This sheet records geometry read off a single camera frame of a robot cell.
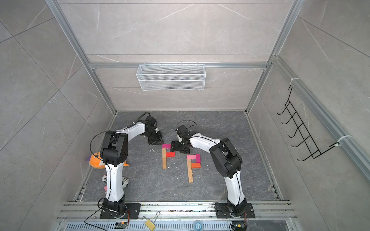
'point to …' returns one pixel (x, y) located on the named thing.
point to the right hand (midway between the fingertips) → (176, 150)
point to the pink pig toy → (105, 187)
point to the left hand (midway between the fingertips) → (165, 141)
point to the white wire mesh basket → (171, 77)
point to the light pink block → (192, 157)
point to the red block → (171, 154)
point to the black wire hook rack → (307, 140)
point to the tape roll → (198, 226)
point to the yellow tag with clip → (150, 224)
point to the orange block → (195, 165)
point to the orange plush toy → (96, 161)
